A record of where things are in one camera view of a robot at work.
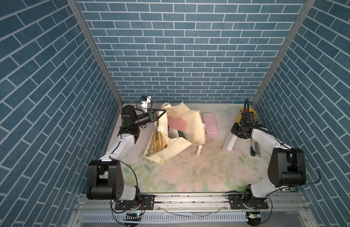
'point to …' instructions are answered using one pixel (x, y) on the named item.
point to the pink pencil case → (210, 122)
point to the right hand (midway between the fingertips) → (234, 130)
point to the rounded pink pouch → (178, 124)
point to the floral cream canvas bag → (161, 145)
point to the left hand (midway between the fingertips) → (169, 113)
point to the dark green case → (181, 134)
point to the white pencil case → (230, 142)
